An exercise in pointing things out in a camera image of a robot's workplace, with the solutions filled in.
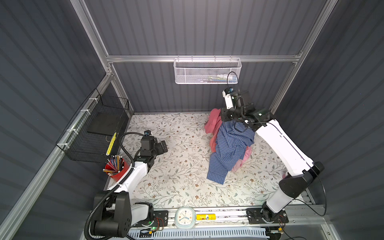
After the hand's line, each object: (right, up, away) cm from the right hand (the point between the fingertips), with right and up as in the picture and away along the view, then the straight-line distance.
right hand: (224, 110), depth 74 cm
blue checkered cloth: (+7, -15, +8) cm, 18 cm away
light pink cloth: (+20, -25, +21) cm, 38 cm away
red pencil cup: (-57, -30, +6) cm, 65 cm away
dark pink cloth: (-5, -6, +7) cm, 10 cm away
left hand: (-37, -19, +14) cm, 44 cm away
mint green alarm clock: (-19, -52, -3) cm, 56 cm away
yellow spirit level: (-9, -52, -2) cm, 53 cm away
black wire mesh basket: (-65, -12, -2) cm, 66 cm away
